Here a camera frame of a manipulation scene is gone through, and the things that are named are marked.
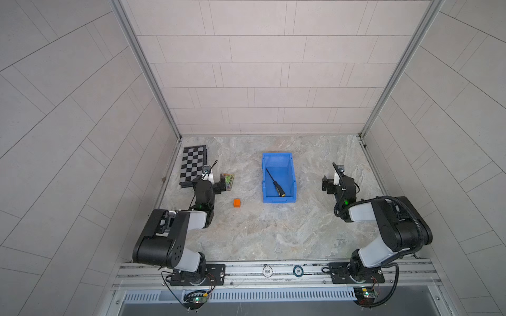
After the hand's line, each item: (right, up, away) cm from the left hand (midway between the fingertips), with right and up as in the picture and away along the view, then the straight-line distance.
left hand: (213, 172), depth 92 cm
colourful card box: (+6, -5, +4) cm, 9 cm away
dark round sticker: (+36, -35, -19) cm, 54 cm away
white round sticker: (+25, -35, -19) cm, 47 cm away
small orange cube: (+12, -13, -4) cm, 18 cm away
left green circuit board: (+1, -40, -27) cm, 48 cm away
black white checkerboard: (-13, +6, +10) cm, 17 cm away
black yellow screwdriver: (+31, -9, 0) cm, 33 cm away
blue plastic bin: (+32, +1, +10) cm, 33 cm away
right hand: (+58, -1, +4) cm, 58 cm away
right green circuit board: (+59, -40, -24) cm, 75 cm away
